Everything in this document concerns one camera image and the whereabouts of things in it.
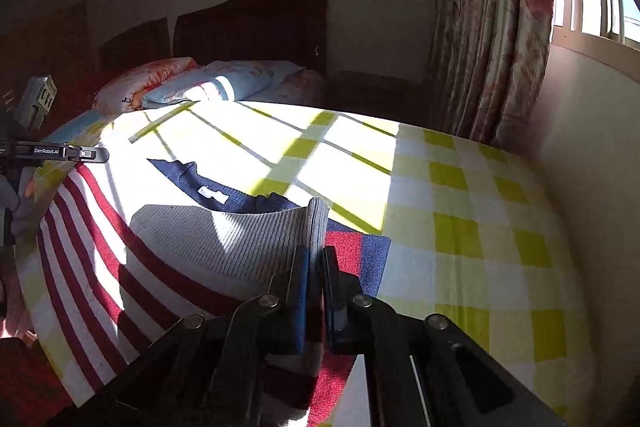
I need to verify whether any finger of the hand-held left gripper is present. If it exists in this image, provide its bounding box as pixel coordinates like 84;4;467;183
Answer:
0;142;110;164

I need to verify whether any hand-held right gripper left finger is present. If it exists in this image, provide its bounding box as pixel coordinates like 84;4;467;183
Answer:
47;246;321;427

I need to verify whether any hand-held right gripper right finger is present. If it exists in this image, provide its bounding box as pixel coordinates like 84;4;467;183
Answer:
322;246;571;427

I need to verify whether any red white striped blue sweater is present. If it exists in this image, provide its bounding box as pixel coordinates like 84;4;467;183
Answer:
37;159;392;427

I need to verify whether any person's left hand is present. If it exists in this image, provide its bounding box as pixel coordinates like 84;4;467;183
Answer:
10;177;40;239

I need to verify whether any orange floral pillow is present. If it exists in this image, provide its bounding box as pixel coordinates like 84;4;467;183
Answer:
92;57;199;115

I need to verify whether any small dark wooden headboard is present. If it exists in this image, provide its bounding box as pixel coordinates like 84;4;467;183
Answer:
97;18;172;72

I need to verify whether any yellow white checked blanket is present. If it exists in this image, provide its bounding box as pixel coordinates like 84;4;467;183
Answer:
15;99;601;427

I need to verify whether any light blue pillow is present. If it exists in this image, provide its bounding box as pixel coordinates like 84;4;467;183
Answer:
141;60;306;109

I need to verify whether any dark wooden nightstand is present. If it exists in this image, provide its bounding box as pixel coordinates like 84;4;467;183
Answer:
325;71;432;130

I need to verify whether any large dark wooden headboard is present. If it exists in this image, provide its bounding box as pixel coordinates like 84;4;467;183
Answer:
172;0;330;72

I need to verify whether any pink floral bed sheet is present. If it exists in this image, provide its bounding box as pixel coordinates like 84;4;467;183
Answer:
250;69;327;106

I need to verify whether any red patterned bedding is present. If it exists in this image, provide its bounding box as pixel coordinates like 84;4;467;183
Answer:
0;337;76;427

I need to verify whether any pink floral curtain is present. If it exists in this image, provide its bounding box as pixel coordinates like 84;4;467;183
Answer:
425;0;557;148

